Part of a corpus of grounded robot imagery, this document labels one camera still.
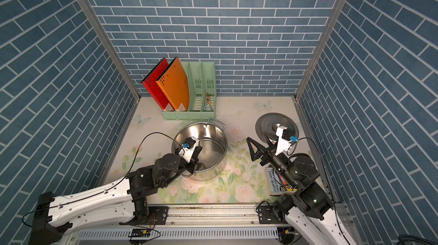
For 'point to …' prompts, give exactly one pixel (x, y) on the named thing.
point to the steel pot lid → (269, 122)
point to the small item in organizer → (208, 106)
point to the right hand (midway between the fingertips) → (258, 138)
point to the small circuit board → (140, 233)
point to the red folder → (150, 84)
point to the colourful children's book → (278, 183)
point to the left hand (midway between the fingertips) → (206, 150)
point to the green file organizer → (202, 80)
